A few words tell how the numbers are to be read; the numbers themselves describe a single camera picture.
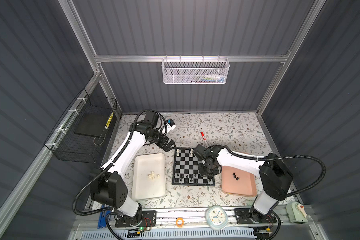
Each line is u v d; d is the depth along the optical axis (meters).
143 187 0.85
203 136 1.05
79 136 0.72
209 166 0.71
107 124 0.77
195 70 1.23
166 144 0.72
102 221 0.71
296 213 0.71
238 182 0.85
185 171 0.89
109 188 0.42
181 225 0.72
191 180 0.84
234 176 0.87
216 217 0.71
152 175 0.87
